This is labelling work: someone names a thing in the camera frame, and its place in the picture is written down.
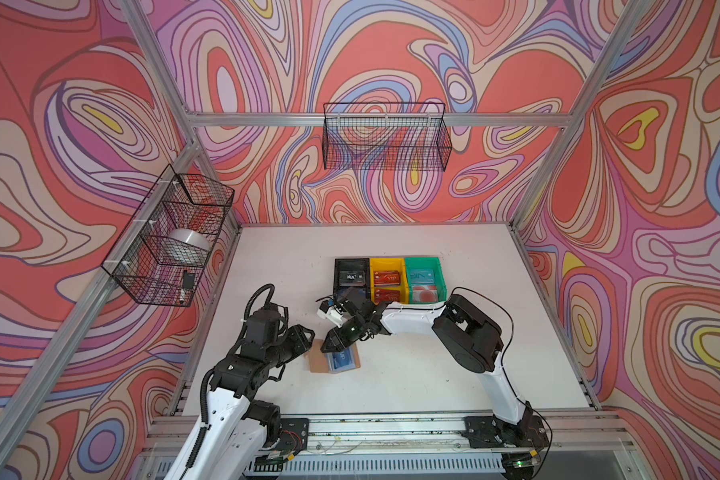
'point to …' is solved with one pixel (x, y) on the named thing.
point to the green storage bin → (440, 281)
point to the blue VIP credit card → (342, 360)
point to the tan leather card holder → (318, 360)
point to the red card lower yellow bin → (386, 295)
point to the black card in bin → (352, 278)
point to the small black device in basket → (188, 280)
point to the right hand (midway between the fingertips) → (329, 353)
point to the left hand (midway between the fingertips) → (314, 334)
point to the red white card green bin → (424, 293)
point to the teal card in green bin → (422, 275)
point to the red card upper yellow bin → (387, 278)
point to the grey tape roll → (187, 247)
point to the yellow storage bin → (377, 265)
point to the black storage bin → (341, 264)
